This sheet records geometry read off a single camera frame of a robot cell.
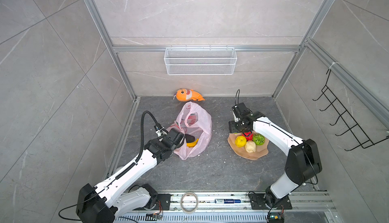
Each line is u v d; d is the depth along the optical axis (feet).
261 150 2.88
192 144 3.02
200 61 3.30
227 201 2.39
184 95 3.63
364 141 1.92
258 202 2.39
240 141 2.89
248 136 2.95
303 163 1.46
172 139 1.91
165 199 2.45
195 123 2.71
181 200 2.39
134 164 1.52
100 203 1.24
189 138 3.03
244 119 2.11
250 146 2.87
